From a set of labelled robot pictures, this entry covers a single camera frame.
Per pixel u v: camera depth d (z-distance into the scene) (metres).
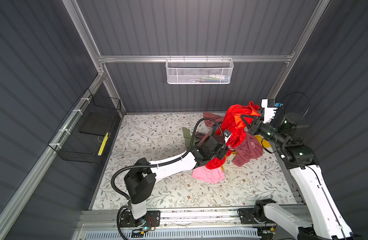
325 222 0.37
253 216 0.73
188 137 1.03
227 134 0.67
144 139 1.05
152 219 0.72
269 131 0.53
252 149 0.96
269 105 0.54
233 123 0.64
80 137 0.72
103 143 0.70
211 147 0.59
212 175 0.85
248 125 0.60
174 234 0.77
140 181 0.45
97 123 0.76
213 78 0.92
